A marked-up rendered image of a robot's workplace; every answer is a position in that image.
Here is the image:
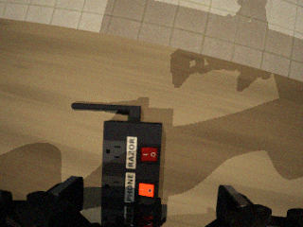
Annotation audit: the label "black power strip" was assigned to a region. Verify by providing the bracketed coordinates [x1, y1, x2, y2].
[71, 103, 163, 227]

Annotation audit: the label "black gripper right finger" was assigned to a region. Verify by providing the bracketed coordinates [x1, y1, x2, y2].
[205, 185, 303, 227]

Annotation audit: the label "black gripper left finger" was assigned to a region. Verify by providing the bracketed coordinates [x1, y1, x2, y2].
[0, 176, 103, 227]

